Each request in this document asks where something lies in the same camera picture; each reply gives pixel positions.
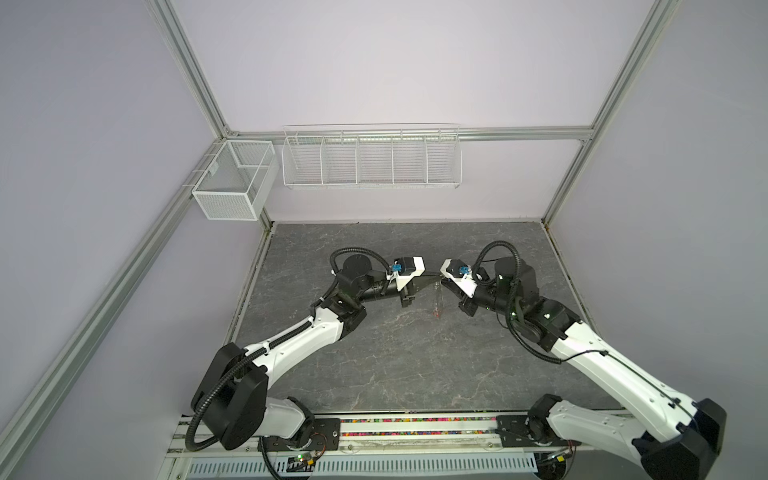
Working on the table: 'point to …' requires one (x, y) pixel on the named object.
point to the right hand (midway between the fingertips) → (447, 278)
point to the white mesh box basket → (239, 181)
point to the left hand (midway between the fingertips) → (440, 278)
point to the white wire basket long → (372, 156)
